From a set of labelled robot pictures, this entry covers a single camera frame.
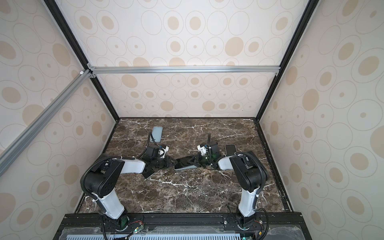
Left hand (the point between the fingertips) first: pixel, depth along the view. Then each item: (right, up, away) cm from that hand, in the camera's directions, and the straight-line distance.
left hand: (180, 161), depth 91 cm
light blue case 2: (+4, -4, 0) cm, 6 cm away
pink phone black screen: (+33, +6, +9) cm, 35 cm away
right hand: (+6, -1, 0) cm, 6 cm away
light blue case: (-19, +17, +17) cm, 31 cm away
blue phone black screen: (-2, -3, 0) cm, 4 cm away
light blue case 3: (+30, +6, +9) cm, 32 cm away
